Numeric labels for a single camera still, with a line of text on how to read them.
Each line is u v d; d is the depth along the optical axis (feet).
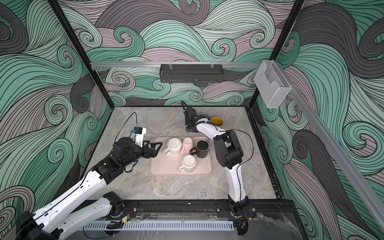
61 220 1.38
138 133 2.11
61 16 2.42
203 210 2.44
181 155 2.95
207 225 2.29
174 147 2.87
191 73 3.13
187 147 2.89
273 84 2.61
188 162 2.68
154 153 2.17
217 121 3.18
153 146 2.15
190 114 2.61
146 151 2.12
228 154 1.78
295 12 2.39
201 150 2.81
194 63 3.12
